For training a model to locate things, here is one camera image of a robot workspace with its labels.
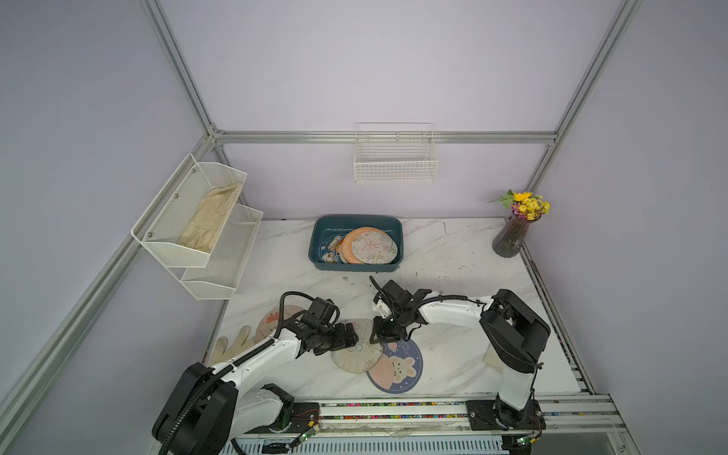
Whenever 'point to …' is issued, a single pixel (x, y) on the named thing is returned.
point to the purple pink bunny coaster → (399, 368)
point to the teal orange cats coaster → (329, 249)
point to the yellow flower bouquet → (525, 205)
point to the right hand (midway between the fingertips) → (368, 346)
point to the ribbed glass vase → (507, 241)
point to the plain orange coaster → (347, 245)
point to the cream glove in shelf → (207, 219)
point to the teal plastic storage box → (324, 227)
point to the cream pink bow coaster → (374, 247)
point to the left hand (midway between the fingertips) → (346, 346)
